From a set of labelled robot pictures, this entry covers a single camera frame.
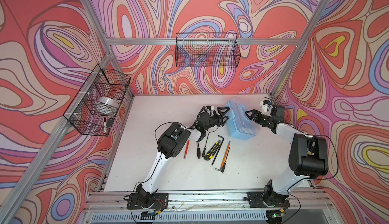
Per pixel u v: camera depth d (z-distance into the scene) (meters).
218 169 0.83
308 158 0.48
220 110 0.86
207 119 0.79
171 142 0.60
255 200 0.73
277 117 0.74
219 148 0.91
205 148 0.91
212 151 0.89
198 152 0.89
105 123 0.73
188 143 0.93
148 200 0.64
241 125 0.84
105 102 0.73
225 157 0.88
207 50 0.96
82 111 0.69
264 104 0.86
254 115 0.84
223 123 0.91
